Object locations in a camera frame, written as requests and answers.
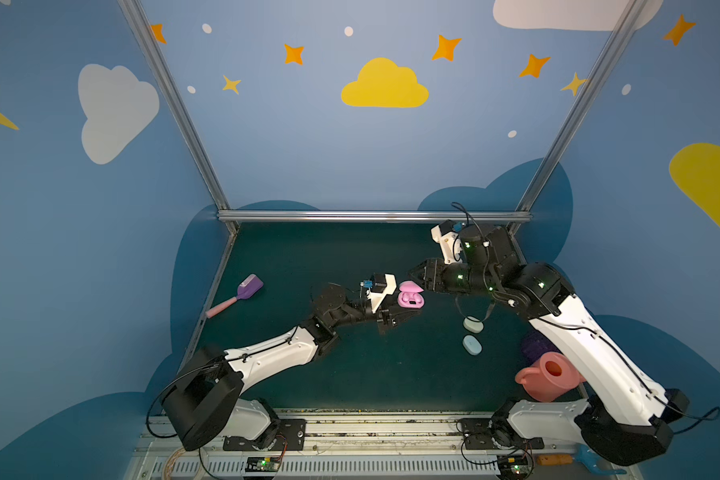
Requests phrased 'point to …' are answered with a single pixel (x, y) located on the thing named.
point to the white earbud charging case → (473, 324)
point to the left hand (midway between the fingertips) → (419, 304)
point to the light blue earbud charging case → (472, 345)
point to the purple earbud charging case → (410, 295)
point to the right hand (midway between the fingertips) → (414, 271)
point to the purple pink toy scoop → (246, 290)
